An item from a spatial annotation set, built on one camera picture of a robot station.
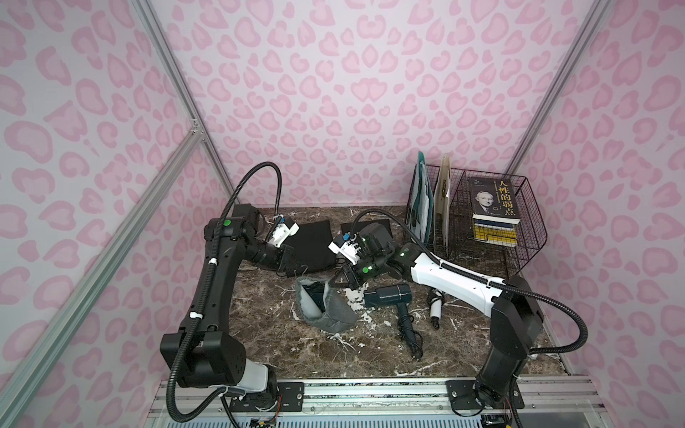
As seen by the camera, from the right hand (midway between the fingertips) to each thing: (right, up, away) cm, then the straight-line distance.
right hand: (335, 284), depth 74 cm
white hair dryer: (+32, -11, +12) cm, 35 cm away
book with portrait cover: (+54, +26, +18) cm, 63 cm away
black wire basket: (+62, +3, +26) cm, 67 cm away
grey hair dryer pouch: (+1, -10, +5) cm, 11 cm away
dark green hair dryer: (+20, -6, +12) cm, 24 cm away
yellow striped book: (+57, +15, +23) cm, 63 cm away
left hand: (-10, +5, 0) cm, 12 cm away
